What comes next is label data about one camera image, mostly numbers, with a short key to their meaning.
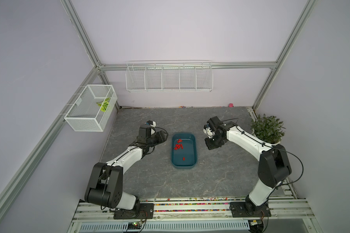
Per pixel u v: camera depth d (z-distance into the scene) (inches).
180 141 39.8
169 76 39.0
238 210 29.1
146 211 29.0
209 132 31.9
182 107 48.8
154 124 33.1
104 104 32.0
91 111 32.4
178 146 38.0
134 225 28.1
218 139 29.0
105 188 16.7
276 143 33.3
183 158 36.0
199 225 44.9
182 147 38.0
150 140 29.5
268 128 32.7
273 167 17.9
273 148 19.2
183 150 37.8
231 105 48.8
